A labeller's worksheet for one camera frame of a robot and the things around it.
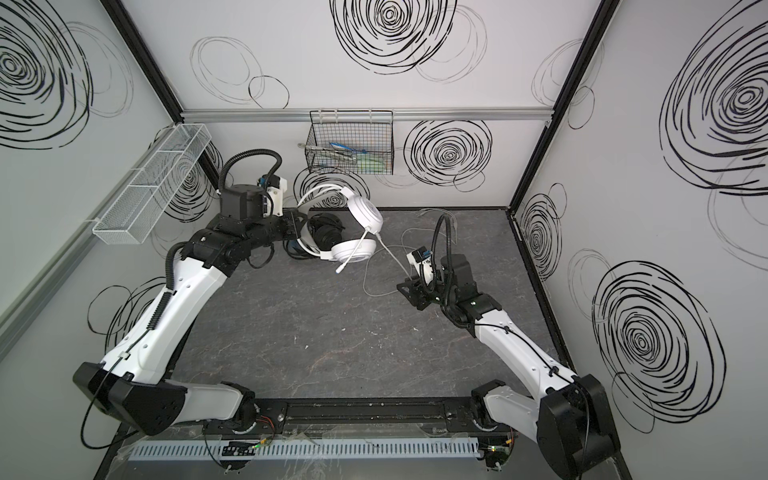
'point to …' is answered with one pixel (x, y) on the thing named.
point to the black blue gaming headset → (326, 229)
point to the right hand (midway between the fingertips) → (400, 283)
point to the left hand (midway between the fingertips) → (308, 215)
